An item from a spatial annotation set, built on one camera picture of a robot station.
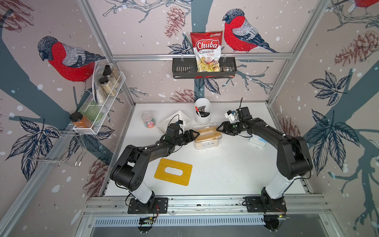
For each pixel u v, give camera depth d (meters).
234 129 0.79
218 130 0.87
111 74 0.82
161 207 0.73
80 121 0.60
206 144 0.90
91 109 0.71
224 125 0.82
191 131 0.82
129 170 0.46
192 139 0.80
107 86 0.76
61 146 0.56
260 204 0.71
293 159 0.47
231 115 0.86
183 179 0.83
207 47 0.80
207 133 0.93
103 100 0.72
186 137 0.80
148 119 1.01
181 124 0.85
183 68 0.95
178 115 1.07
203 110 1.07
